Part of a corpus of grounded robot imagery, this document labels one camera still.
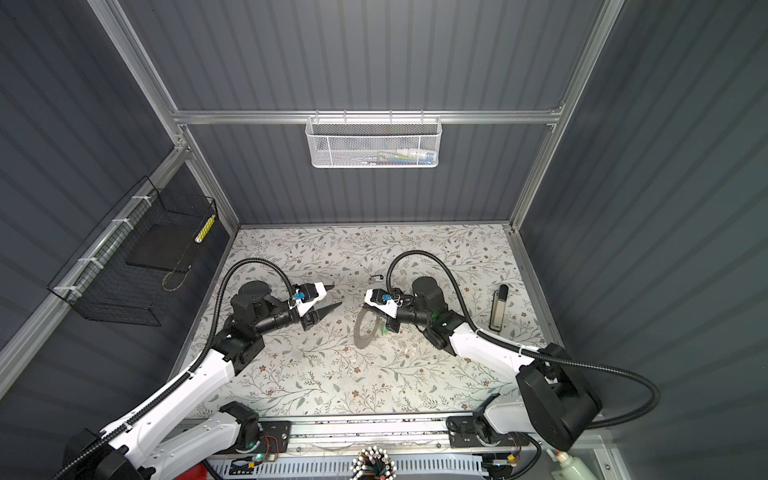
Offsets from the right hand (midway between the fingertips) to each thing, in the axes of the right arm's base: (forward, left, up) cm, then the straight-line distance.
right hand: (370, 305), depth 78 cm
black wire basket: (+14, +58, +13) cm, 61 cm away
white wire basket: (+76, +3, +3) cm, 76 cm away
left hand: (0, +8, +7) cm, 11 cm away
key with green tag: (0, -3, -15) cm, 15 cm away
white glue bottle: (-34, -44, -11) cm, 57 cm away
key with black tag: (+22, 0, -17) cm, 28 cm away
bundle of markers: (-34, -2, 0) cm, 34 cm away
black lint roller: (+10, -39, -14) cm, 43 cm away
